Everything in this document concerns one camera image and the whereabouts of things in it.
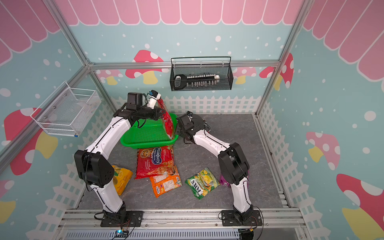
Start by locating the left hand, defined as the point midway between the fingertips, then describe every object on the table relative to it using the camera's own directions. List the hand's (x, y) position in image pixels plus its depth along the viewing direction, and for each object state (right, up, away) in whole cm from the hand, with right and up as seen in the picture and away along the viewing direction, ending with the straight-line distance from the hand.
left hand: (164, 112), depth 85 cm
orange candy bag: (-1, -41, -1) cm, 41 cm away
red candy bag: (-7, -29, +5) cm, 31 cm away
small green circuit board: (-19, -61, -12) cm, 65 cm away
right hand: (+8, -9, +8) cm, 14 cm away
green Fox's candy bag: (+22, -40, -2) cm, 46 cm away
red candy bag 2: (+2, -4, -2) cm, 5 cm away
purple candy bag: (+33, -39, -3) cm, 51 cm away
